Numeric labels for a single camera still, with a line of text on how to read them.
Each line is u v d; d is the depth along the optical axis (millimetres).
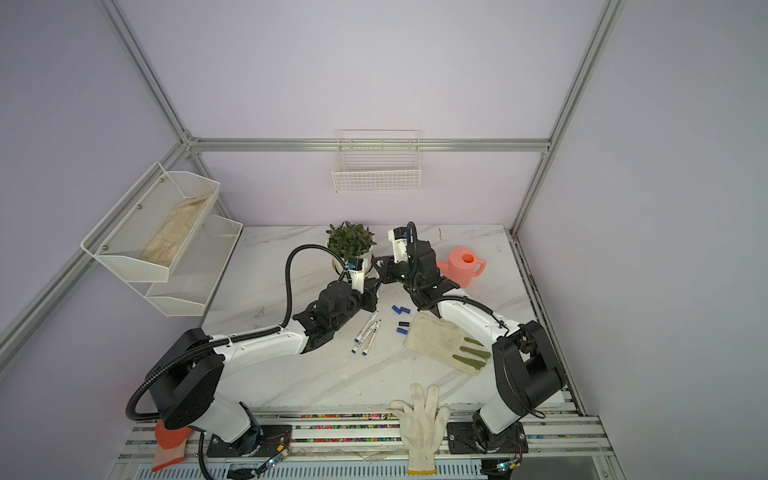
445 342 905
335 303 625
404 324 942
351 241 938
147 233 784
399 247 749
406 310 981
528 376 443
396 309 981
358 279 731
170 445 726
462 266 966
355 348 882
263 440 729
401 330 930
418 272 656
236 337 504
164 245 761
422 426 761
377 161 954
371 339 904
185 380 435
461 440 736
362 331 927
